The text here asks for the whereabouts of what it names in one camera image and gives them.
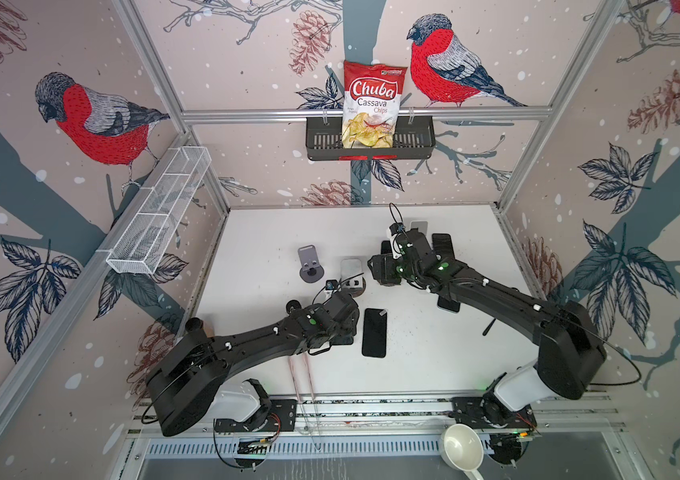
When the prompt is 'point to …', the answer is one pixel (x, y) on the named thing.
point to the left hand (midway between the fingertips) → (347, 321)
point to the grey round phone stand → (312, 271)
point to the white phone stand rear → (422, 226)
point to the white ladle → (462, 449)
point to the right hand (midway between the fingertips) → (376, 265)
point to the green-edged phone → (346, 339)
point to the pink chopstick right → (314, 402)
